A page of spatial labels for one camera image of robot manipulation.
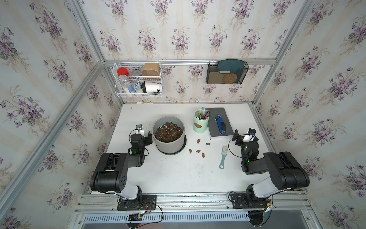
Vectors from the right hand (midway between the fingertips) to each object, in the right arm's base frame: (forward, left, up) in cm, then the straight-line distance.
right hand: (245, 131), depth 89 cm
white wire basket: (+28, +71, +19) cm, 78 cm away
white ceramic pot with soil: (-2, +49, -2) cm, 49 cm away
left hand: (0, +65, -4) cm, 65 cm away
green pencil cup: (+5, +28, +3) cm, 29 cm away
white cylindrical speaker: (+24, +61, +16) cm, 68 cm away
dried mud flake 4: (-8, +30, -11) cm, 33 cm away
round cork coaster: (+33, +8, +16) cm, 38 cm away
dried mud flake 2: (-12, +27, -11) cm, 31 cm away
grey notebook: (+9, +19, -8) cm, 22 cm away
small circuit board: (-45, +64, -13) cm, 79 cm away
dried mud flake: (-1, +29, -11) cm, 32 cm away
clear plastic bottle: (+21, +78, +21) cm, 83 cm away
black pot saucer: (-11, +43, -8) cm, 46 cm away
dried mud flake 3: (-9, +35, -11) cm, 38 cm away
